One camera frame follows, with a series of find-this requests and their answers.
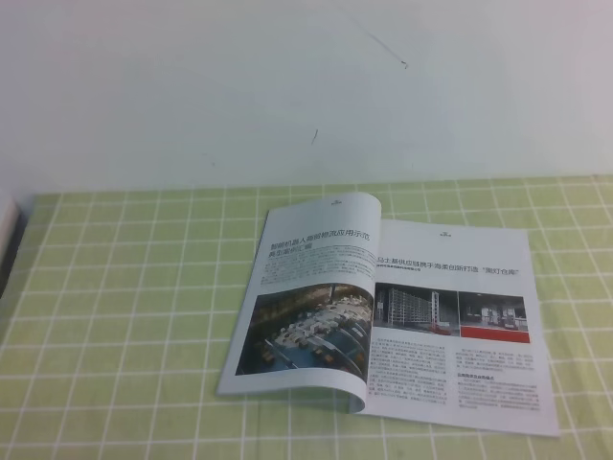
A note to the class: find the robotics magazine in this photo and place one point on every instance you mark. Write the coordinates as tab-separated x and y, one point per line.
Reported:
423	322

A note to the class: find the green checkered tablecloth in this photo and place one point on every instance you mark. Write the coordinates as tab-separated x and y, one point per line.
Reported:
120	305

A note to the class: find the white box at left edge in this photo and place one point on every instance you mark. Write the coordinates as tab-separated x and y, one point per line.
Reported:
9	216

